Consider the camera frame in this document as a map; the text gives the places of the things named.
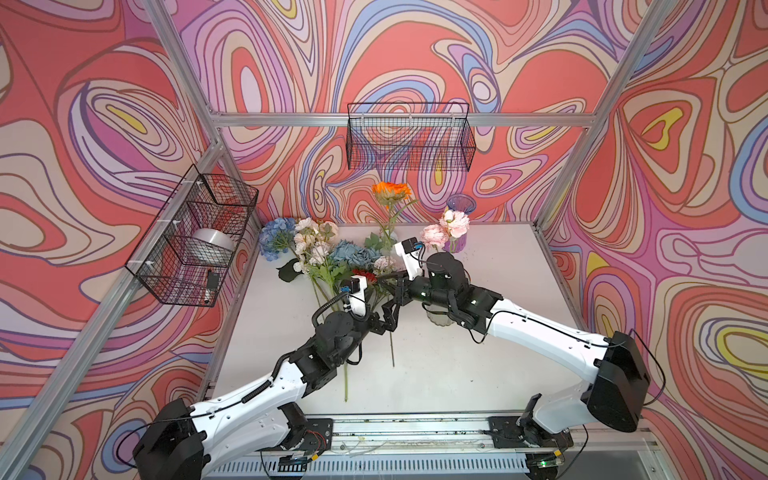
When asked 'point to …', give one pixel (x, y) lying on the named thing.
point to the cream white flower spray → (312, 245)
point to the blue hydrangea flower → (276, 236)
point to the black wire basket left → (162, 262)
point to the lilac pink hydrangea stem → (384, 263)
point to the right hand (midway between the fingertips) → (381, 286)
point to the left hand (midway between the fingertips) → (390, 294)
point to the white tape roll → (211, 248)
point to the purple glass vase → (463, 203)
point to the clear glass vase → (438, 315)
